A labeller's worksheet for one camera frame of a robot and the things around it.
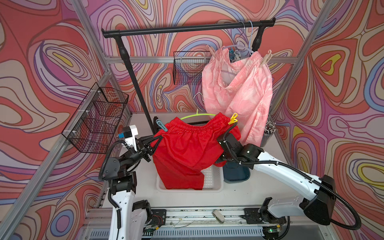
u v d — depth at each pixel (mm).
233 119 612
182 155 616
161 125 540
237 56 735
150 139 549
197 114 575
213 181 842
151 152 558
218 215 746
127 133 488
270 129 864
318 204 383
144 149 516
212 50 719
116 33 519
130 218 458
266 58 504
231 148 552
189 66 959
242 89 589
